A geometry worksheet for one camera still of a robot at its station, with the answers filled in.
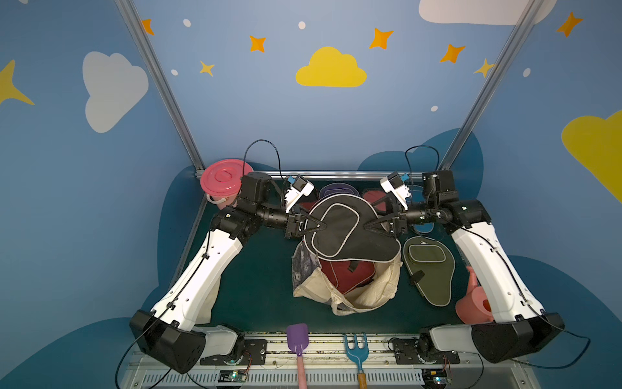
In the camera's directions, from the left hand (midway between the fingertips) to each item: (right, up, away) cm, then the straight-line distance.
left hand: (324, 225), depth 61 cm
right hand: (+13, +2, +4) cm, 14 cm away
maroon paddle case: (+9, -22, +25) cm, 34 cm away
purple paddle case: (+9, +13, +51) cm, 53 cm away
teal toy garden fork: (+11, -41, +12) cm, 45 cm away
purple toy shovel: (-8, -38, +16) cm, 42 cm away
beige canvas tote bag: (-4, -17, +11) cm, 21 cm away
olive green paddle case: (+44, -17, +34) cm, 58 cm away
